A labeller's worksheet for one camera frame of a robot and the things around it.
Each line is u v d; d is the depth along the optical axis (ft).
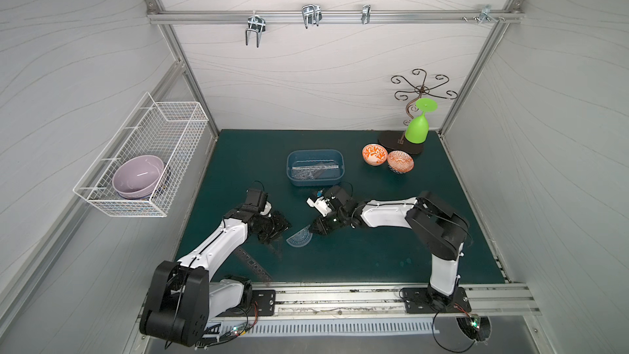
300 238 2.83
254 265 2.65
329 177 3.42
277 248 2.76
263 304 2.45
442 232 1.61
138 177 2.03
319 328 2.31
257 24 2.57
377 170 3.52
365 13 2.41
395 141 3.77
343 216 2.38
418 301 2.45
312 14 2.51
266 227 2.40
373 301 2.48
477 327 2.34
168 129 2.57
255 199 2.26
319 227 2.57
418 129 2.97
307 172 3.42
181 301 1.30
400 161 3.53
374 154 3.63
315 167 3.49
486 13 2.51
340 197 2.41
